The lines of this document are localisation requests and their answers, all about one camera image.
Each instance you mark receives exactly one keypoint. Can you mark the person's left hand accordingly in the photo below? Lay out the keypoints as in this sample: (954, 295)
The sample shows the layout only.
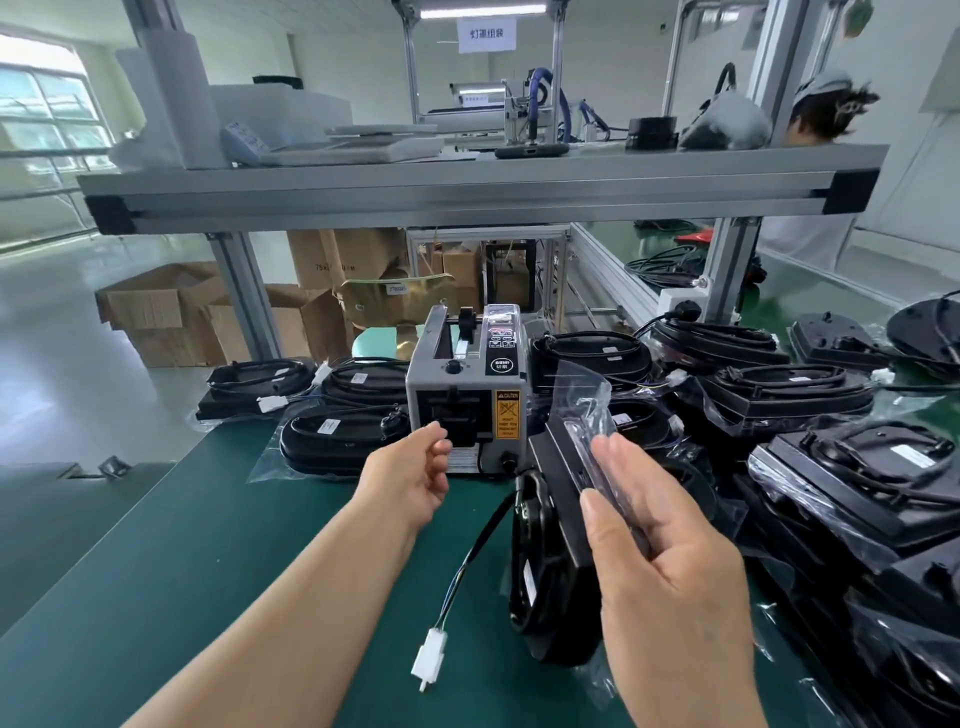
(405, 477)

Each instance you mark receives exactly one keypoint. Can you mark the person's right hand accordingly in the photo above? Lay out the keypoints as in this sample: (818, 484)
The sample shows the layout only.
(683, 600)

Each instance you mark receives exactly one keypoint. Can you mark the group of bagged black lamps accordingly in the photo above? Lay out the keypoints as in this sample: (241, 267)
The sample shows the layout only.
(810, 450)

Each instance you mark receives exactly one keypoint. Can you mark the bagged black lamp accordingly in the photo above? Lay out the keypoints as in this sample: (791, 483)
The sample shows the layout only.
(207, 410)

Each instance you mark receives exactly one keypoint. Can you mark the unbagged black lamps with cables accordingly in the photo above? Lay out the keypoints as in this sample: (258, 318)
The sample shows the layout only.
(885, 338)

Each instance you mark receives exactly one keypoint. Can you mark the person's left forearm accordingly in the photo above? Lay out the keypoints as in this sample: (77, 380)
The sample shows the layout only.
(278, 630)

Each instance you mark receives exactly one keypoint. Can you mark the grey tape dispenser machine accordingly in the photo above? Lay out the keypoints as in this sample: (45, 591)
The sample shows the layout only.
(458, 383)

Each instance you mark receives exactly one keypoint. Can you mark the green round stool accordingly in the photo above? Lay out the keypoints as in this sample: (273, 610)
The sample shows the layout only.
(383, 345)

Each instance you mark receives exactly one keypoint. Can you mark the white power socket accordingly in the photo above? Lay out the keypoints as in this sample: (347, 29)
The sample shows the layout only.
(686, 311)

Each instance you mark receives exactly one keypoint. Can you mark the grey metal shelf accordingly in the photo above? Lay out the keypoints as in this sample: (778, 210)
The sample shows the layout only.
(480, 188)

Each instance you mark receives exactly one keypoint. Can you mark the white flat scale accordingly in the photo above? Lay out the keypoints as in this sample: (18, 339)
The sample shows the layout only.
(360, 150)

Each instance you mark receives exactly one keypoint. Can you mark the black phone on shelf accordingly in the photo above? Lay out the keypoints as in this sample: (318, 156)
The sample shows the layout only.
(533, 150)

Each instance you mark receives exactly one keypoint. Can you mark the white handset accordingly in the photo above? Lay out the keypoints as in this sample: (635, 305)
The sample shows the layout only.
(248, 146)

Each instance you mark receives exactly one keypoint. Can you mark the white box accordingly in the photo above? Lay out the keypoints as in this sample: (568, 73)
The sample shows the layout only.
(293, 117)

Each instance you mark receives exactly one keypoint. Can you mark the black flat tray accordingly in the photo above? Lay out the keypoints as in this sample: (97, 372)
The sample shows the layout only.
(278, 81)

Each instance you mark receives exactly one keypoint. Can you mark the black cup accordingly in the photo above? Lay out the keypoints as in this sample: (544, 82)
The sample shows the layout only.
(653, 134)

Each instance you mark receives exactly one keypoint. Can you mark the white hanging sign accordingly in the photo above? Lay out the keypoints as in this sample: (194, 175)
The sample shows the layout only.
(486, 35)

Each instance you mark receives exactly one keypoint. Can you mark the grey barcode scanner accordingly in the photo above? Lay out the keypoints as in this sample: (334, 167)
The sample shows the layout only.
(728, 123)

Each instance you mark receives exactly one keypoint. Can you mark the window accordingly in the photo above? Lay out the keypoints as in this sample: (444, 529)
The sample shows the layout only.
(45, 143)

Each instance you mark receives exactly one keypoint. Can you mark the metal floor bracket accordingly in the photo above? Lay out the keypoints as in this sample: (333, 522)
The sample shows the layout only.
(108, 467)

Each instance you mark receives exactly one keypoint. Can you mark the aluminium workstation frame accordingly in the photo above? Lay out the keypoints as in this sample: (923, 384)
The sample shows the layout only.
(408, 75)

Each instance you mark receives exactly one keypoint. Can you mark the grey wall electrical box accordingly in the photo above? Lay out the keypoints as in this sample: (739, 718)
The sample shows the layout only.
(945, 72)

